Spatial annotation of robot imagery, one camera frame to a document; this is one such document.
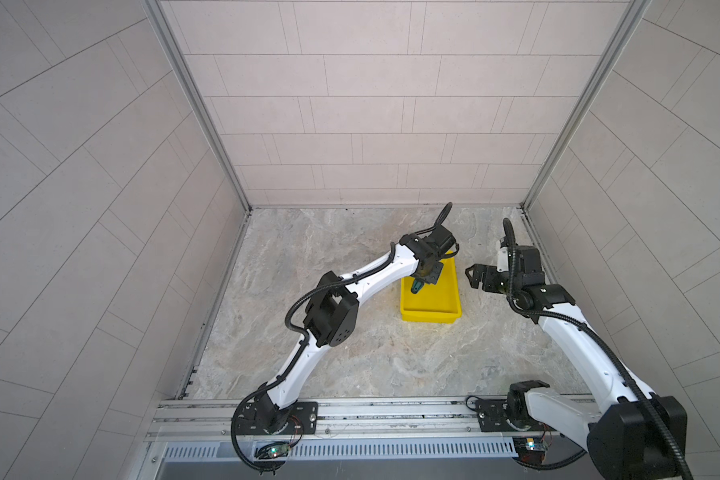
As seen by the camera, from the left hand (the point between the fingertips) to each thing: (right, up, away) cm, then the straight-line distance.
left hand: (436, 271), depth 90 cm
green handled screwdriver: (-7, -3, -5) cm, 9 cm away
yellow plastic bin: (+1, -10, +1) cm, 10 cm away
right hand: (+12, +1, -7) cm, 13 cm away
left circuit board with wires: (-41, -36, -24) cm, 60 cm away
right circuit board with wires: (+17, -38, -22) cm, 47 cm away
